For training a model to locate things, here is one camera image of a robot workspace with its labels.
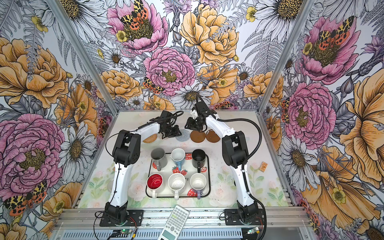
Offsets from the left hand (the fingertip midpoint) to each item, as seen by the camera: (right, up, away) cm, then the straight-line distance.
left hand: (180, 137), depth 104 cm
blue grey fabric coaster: (+3, +1, +1) cm, 4 cm away
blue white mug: (+1, -10, -13) cm, 17 cm away
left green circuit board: (-24, -43, -32) cm, 59 cm away
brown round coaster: (+12, 0, 0) cm, 12 cm away
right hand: (+6, +5, -7) cm, 10 cm away
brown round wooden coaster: (+22, 0, +1) cm, 22 cm away
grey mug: (-12, -10, -13) cm, 20 cm away
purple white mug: (+12, -23, -19) cm, 33 cm away
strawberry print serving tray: (+6, -19, -14) cm, 24 cm away
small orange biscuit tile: (+51, -17, -13) cm, 56 cm away
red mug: (-12, -23, -21) cm, 33 cm away
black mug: (+13, -12, -13) cm, 22 cm away
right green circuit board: (+39, -41, -33) cm, 65 cm away
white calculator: (+2, -38, -33) cm, 51 cm away
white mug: (0, -24, -19) cm, 30 cm away
